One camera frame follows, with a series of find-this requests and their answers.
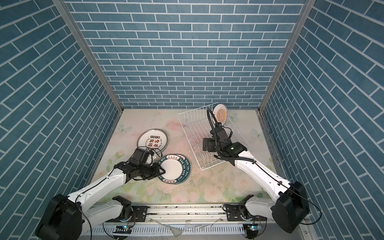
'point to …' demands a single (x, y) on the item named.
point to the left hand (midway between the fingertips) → (164, 172)
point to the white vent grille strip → (170, 229)
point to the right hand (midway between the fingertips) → (209, 139)
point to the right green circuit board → (255, 227)
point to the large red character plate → (155, 140)
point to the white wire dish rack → (197, 124)
